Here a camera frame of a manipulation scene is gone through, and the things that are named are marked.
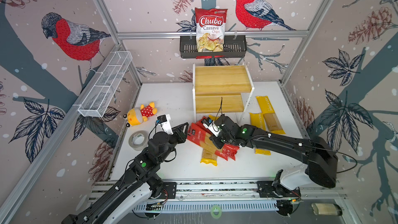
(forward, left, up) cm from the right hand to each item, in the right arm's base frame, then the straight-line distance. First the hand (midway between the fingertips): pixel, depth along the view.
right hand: (208, 140), depth 80 cm
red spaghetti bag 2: (-6, -10, +1) cm, 12 cm away
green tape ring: (-29, -2, -11) cm, 31 cm away
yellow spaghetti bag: (-6, 0, -9) cm, 11 cm away
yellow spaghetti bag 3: (+17, -40, -10) cm, 44 cm away
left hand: (+1, +10, +14) cm, 17 cm away
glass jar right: (-26, -52, -9) cm, 59 cm away
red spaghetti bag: (+3, +7, 0) cm, 7 cm away
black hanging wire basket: (+52, -15, +24) cm, 59 cm away
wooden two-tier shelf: (+16, -6, +22) cm, 28 cm away
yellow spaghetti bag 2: (+20, -31, -11) cm, 38 cm away
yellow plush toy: (+15, +47, -2) cm, 49 cm away
